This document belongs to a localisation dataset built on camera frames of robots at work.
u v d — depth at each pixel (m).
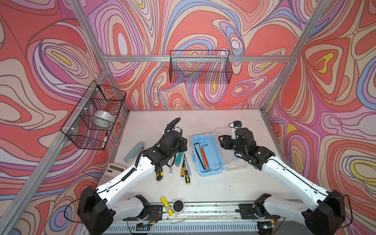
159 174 0.86
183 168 0.88
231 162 0.80
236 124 0.68
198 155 0.94
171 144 0.56
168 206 0.74
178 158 0.93
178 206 0.72
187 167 0.88
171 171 0.88
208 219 0.73
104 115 0.74
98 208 0.37
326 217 0.45
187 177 0.84
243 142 0.58
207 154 0.94
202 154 0.94
